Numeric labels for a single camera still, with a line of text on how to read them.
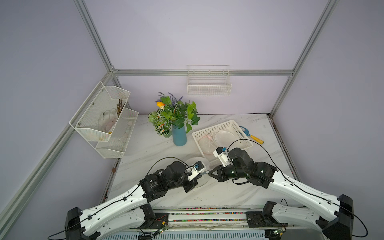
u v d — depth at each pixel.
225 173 0.61
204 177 0.70
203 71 0.92
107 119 0.78
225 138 1.02
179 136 0.98
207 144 0.99
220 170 0.60
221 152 0.65
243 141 0.67
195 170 0.59
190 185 0.61
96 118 0.78
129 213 0.58
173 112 0.78
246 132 1.10
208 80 0.97
